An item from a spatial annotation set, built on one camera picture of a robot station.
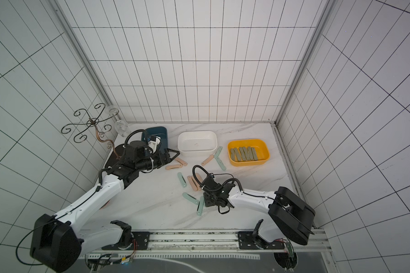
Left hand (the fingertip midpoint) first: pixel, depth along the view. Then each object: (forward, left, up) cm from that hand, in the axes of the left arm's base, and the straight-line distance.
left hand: (173, 158), depth 78 cm
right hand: (-10, -17, -20) cm, 28 cm away
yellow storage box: (+19, -50, -16) cm, 56 cm away
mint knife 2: (+7, -25, -20) cm, 32 cm away
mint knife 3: (-12, -7, -19) cm, 24 cm away
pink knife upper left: (+9, -1, -18) cm, 20 cm away
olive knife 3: (+16, -38, -19) cm, 45 cm away
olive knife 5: (+15, -45, -17) cm, 50 cm away
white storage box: (+23, -8, -19) cm, 31 cm away
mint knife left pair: (-4, -3, -19) cm, 20 cm away
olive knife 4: (+16, -41, -19) cm, 48 cm away
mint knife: (+17, -23, -19) cm, 34 cm away
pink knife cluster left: (-4, -8, -19) cm, 21 cm away
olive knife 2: (+16, -34, -20) cm, 43 cm away
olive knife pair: (+17, -43, -19) cm, 50 cm away
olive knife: (+15, -31, -19) cm, 40 cm away
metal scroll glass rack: (+12, +38, +11) cm, 42 cm away
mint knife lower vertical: (-14, -13, -19) cm, 27 cm away
